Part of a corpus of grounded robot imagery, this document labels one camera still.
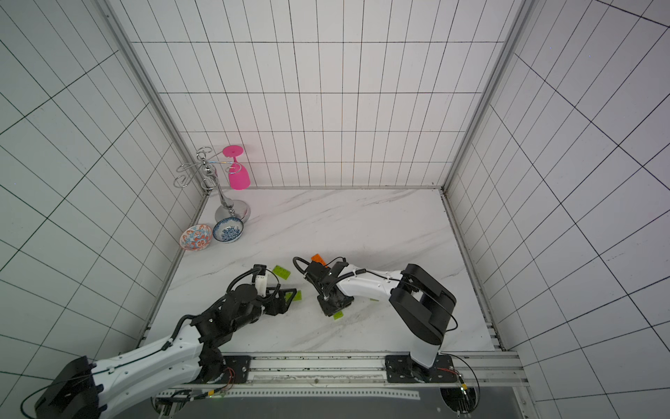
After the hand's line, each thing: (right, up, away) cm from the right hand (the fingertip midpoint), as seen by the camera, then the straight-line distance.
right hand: (332, 301), depth 87 cm
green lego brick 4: (+14, +1, -2) cm, 14 cm away
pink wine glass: (-38, +46, +16) cm, 62 cm away
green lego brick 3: (-19, +9, +6) cm, 21 cm away
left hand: (-15, +4, -5) cm, 17 cm away
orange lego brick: (-6, +13, +9) cm, 17 cm away
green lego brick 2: (-11, +4, -8) cm, 14 cm away
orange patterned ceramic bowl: (-54, +20, +14) cm, 60 cm away
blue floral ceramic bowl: (-43, +23, +17) cm, 52 cm away
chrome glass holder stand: (-44, +32, +20) cm, 58 cm away
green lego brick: (+2, -2, -6) cm, 7 cm away
